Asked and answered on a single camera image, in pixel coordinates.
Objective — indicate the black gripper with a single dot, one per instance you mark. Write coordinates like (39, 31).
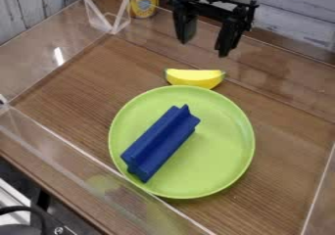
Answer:
(234, 12)

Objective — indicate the blue star-profile block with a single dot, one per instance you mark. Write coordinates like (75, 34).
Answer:
(155, 146)

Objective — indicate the green round plate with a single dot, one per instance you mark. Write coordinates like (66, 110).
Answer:
(212, 158)

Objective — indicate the yellow labelled can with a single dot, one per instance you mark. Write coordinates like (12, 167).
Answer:
(140, 0)

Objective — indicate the yellow banana slice toy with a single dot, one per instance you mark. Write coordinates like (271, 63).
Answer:
(202, 78)

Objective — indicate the clear acrylic corner bracket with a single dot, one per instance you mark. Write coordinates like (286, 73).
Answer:
(108, 22)

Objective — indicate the clear acrylic front wall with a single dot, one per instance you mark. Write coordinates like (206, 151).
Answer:
(86, 184)

